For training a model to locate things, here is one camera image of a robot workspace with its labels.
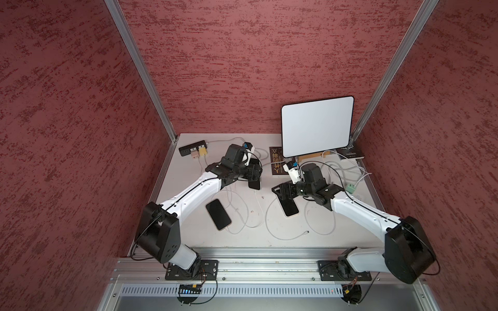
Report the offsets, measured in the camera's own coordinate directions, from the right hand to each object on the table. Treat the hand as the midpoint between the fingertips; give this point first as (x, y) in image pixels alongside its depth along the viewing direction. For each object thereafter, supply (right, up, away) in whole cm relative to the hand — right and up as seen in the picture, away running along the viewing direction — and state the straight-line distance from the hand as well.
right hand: (278, 190), depth 84 cm
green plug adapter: (+36, -1, +7) cm, 36 cm away
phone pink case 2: (+6, -10, +7) cm, 14 cm away
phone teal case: (-11, +2, +4) cm, 11 cm away
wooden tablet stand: (+20, +15, +22) cm, 33 cm away
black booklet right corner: (+48, +17, +31) cm, 60 cm away
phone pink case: (-28, -13, +6) cm, 32 cm away
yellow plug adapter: (-42, +18, +29) cm, 54 cm away
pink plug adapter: (-45, +16, +26) cm, 55 cm away
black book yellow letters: (+3, +12, +25) cm, 28 cm away
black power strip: (-51, +18, +26) cm, 60 cm away
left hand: (-11, +8, 0) cm, 14 cm away
